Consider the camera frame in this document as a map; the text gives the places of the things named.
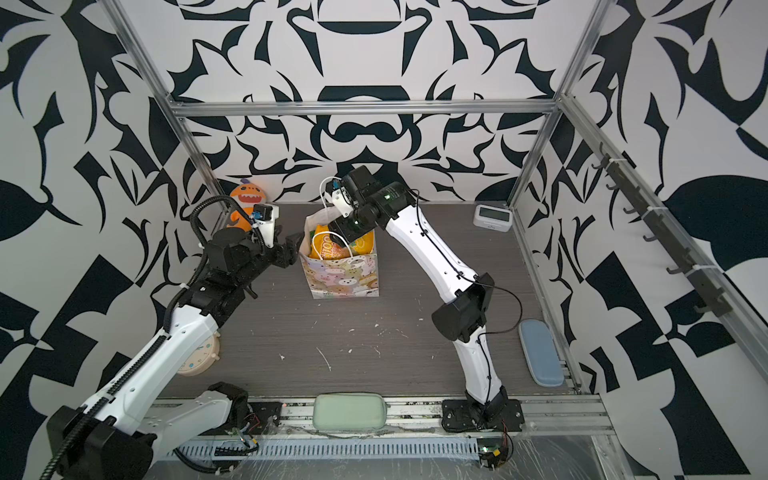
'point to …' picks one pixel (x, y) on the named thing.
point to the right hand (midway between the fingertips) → (340, 227)
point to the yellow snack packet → (323, 247)
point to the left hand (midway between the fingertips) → (290, 223)
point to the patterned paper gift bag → (338, 271)
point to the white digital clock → (492, 217)
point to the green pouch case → (349, 411)
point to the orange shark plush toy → (247, 196)
